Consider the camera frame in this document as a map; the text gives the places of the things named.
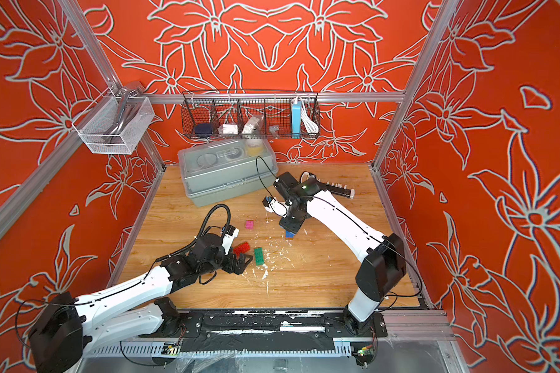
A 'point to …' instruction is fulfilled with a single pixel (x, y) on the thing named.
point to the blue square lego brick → (289, 234)
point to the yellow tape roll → (253, 148)
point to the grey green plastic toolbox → (216, 172)
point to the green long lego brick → (259, 256)
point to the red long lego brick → (241, 248)
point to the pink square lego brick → (249, 224)
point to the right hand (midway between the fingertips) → (285, 223)
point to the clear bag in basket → (253, 126)
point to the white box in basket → (229, 129)
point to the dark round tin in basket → (203, 130)
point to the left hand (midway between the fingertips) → (243, 252)
